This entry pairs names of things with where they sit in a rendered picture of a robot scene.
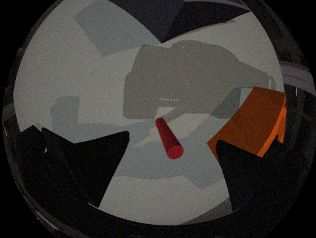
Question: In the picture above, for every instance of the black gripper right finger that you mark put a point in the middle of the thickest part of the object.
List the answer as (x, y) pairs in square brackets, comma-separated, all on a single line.
[(244, 172)]

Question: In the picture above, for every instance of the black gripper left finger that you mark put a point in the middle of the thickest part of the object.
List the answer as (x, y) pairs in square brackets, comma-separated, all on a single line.
[(92, 163)]

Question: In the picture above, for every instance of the red peg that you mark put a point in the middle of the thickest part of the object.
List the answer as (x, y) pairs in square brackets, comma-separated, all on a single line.
[(171, 145)]

